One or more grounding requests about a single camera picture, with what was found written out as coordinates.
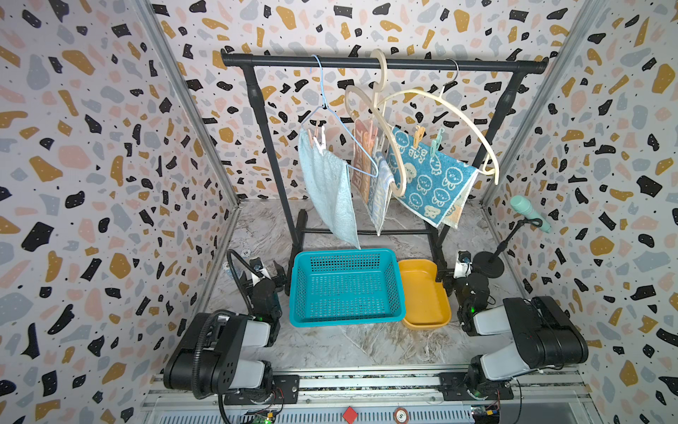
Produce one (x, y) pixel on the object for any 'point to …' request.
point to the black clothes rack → (295, 244)
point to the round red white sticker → (401, 416)
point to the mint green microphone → (524, 207)
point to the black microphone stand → (491, 265)
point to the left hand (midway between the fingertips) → (266, 266)
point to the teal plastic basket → (330, 287)
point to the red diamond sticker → (350, 415)
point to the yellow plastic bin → (426, 302)
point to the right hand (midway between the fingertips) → (460, 260)
